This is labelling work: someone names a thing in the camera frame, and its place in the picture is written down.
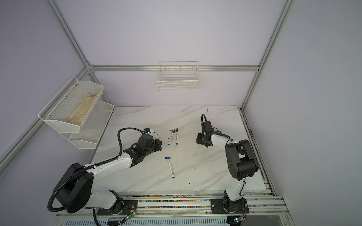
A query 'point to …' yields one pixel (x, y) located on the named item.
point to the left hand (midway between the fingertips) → (161, 142)
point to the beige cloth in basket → (79, 113)
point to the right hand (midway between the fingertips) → (199, 139)
